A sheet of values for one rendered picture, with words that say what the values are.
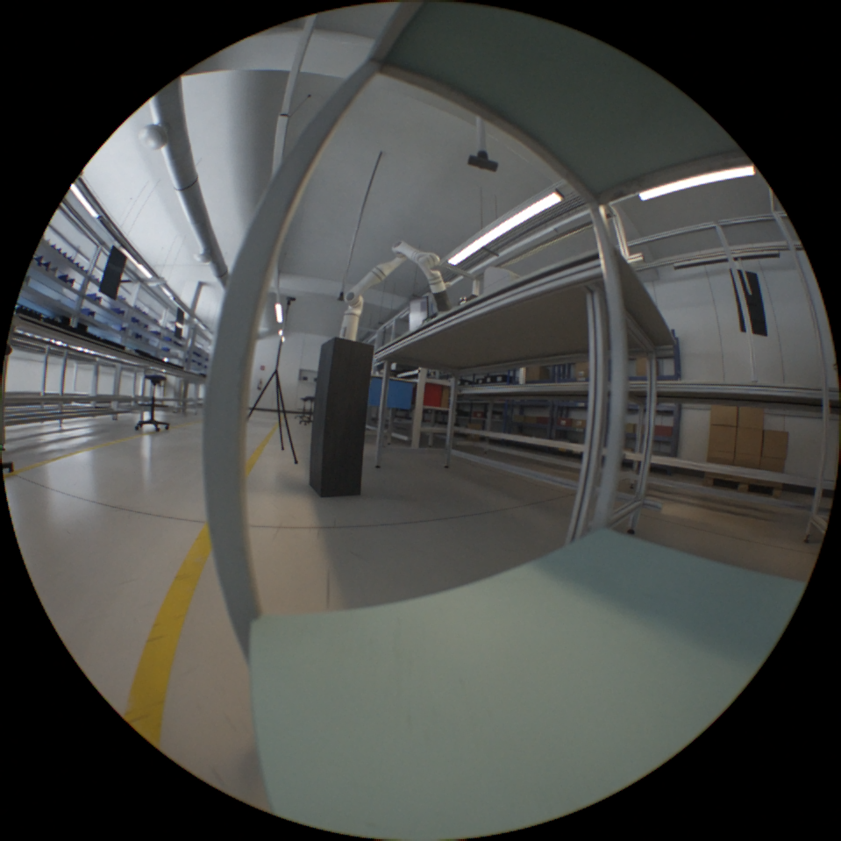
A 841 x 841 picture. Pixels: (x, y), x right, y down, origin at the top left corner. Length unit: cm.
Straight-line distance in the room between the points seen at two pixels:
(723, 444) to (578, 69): 375
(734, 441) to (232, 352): 400
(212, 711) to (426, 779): 44
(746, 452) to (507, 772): 388
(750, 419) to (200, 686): 430
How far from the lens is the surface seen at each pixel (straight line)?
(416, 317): 340
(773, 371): 519
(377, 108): 373
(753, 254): 311
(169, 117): 384
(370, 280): 163
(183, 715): 58
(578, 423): 509
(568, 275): 89
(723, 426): 393
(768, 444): 400
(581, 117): 66
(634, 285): 102
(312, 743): 19
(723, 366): 509
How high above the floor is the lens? 49
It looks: 1 degrees down
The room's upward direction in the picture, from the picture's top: 6 degrees clockwise
